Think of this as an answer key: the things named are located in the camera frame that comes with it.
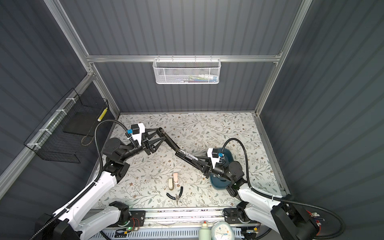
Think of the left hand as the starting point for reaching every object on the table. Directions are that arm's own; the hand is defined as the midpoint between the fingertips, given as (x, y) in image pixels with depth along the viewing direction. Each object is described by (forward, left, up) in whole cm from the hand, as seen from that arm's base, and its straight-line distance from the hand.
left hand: (162, 133), depth 66 cm
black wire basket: (+7, +49, -5) cm, 50 cm away
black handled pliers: (-18, -4, -34) cm, 38 cm away
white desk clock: (-35, -25, -30) cm, 53 cm away
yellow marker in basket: (+19, +35, -6) cm, 41 cm away
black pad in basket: (+13, +43, -5) cm, 45 cm away
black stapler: (-7, -10, -9) cm, 16 cm away
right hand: (-9, -15, -11) cm, 21 cm away
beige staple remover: (-12, -1, -30) cm, 32 cm away
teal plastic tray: (-12, -27, -31) cm, 43 cm away
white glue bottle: (-36, -17, -26) cm, 47 cm away
